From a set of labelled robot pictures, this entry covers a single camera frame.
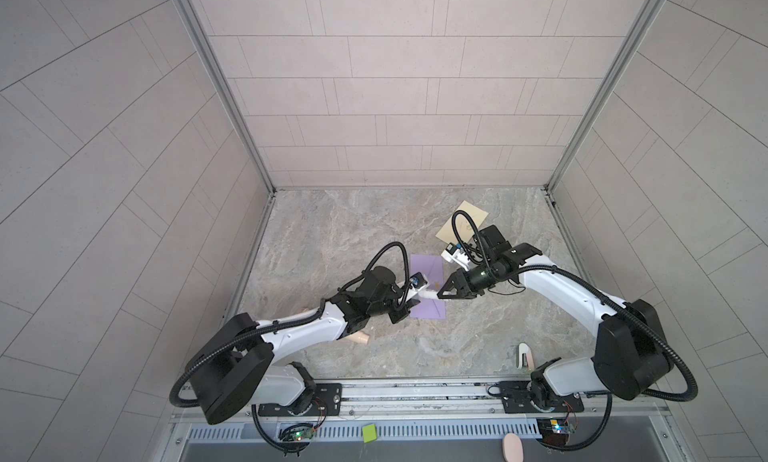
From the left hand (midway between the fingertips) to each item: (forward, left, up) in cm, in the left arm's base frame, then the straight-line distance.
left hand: (422, 293), depth 81 cm
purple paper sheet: (+12, -4, -8) cm, 15 cm away
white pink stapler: (-15, -27, -6) cm, 31 cm away
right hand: (-3, -5, +5) cm, 7 cm away
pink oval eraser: (-33, -19, -6) cm, 38 cm away
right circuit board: (-30, -30, -8) cm, 43 cm away
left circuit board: (-31, +27, -3) cm, 41 cm away
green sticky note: (-31, +13, -5) cm, 34 cm away
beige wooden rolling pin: (-10, +17, -6) cm, 20 cm away
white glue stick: (-2, -1, +5) cm, 5 cm away
